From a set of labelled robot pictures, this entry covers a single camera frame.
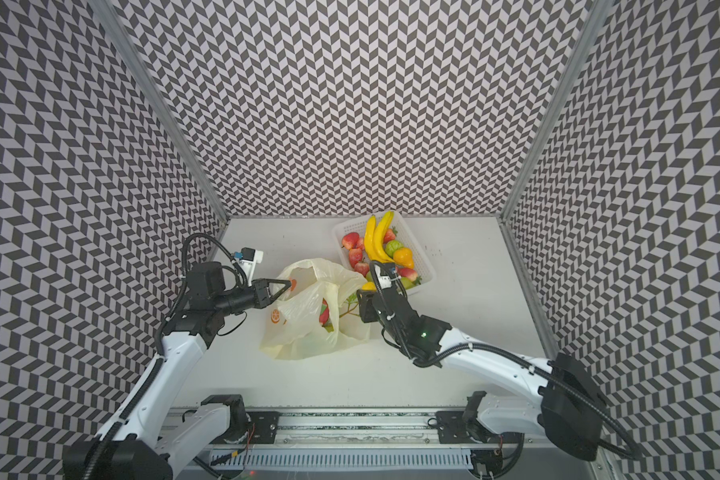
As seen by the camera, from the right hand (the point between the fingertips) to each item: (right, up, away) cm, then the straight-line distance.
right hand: (365, 300), depth 78 cm
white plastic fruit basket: (+7, +17, +27) cm, 33 cm away
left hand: (-19, +4, -2) cm, 20 cm away
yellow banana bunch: (+2, +17, +24) cm, 29 cm away
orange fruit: (+12, +10, +19) cm, 25 cm away
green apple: (+8, +14, +24) cm, 30 cm away
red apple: (-5, +16, +26) cm, 31 cm away
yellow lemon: (+1, +4, -4) cm, 6 cm away
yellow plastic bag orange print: (-10, -1, -11) cm, 15 cm away
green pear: (-8, -5, -7) cm, 12 cm away
